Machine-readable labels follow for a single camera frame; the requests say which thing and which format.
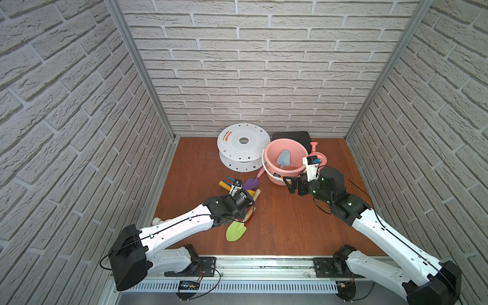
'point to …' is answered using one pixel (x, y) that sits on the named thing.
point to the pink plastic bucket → (297, 151)
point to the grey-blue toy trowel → (284, 158)
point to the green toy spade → (235, 230)
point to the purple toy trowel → (251, 183)
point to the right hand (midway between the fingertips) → (294, 176)
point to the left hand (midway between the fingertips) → (233, 199)
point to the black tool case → (302, 137)
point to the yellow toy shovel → (223, 184)
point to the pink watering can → (320, 155)
